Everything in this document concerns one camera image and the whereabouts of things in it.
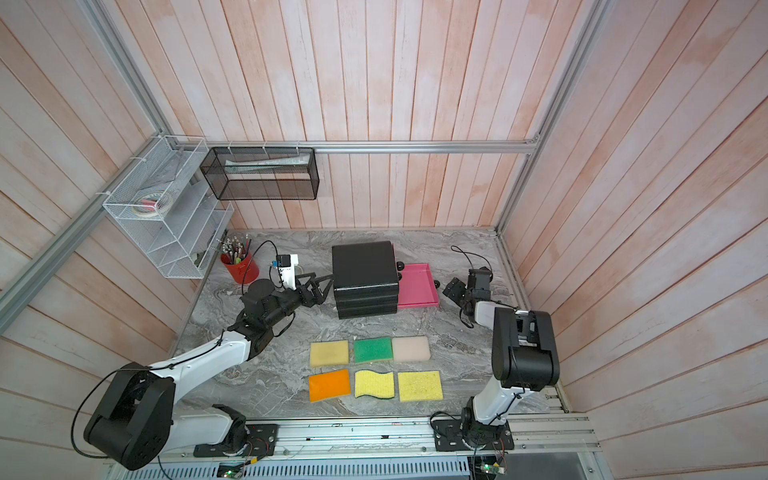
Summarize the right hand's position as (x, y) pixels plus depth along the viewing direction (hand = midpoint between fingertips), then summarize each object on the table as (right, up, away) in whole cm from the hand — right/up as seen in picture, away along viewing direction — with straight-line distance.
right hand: (455, 287), depth 100 cm
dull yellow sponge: (-41, -18, -13) cm, 47 cm away
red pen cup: (-71, +6, 0) cm, 72 cm away
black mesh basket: (-68, +41, +5) cm, 80 cm away
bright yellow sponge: (-15, -26, -19) cm, 35 cm away
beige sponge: (-16, -17, -12) cm, 26 cm away
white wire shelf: (-79, +14, -22) cm, 83 cm away
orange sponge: (-40, -26, -18) cm, 51 cm away
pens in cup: (-72, +13, -7) cm, 73 cm away
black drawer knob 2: (-6, +1, +1) cm, 6 cm away
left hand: (-41, +4, -18) cm, 45 cm away
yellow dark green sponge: (-29, -24, -19) cm, 42 cm away
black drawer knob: (-20, +8, -10) cm, 23 cm away
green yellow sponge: (-28, -18, -12) cm, 35 cm away
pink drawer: (-13, 0, +2) cm, 13 cm away
